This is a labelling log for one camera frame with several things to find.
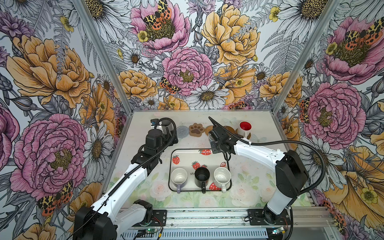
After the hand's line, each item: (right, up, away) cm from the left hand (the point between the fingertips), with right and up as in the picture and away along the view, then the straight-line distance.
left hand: (168, 135), depth 81 cm
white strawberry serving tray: (+12, -16, +13) cm, 23 cm away
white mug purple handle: (+5, -23, +4) cm, 24 cm away
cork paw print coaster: (+15, +2, +28) cm, 32 cm away
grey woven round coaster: (+5, +1, +27) cm, 28 cm away
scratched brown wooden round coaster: (+38, +4, +30) cm, 49 cm away
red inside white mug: (+48, +3, +23) cm, 54 cm away
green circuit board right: (+53, -44, -9) cm, 69 cm away
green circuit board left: (-6, -44, -9) cm, 45 cm away
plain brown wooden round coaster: (+41, +2, +29) cm, 50 cm away
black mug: (+18, -23, +4) cm, 30 cm away
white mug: (+30, -23, +5) cm, 38 cm away
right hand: (+28, -9, +8) cm, 30 cm away
